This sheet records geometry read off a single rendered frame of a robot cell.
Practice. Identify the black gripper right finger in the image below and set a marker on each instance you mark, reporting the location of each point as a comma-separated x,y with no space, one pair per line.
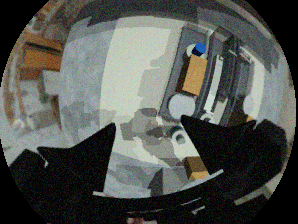
214,142

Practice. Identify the tan rectangular block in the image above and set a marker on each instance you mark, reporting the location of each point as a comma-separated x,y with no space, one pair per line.
195,168

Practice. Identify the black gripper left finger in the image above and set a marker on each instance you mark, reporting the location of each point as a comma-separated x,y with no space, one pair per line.
88,160

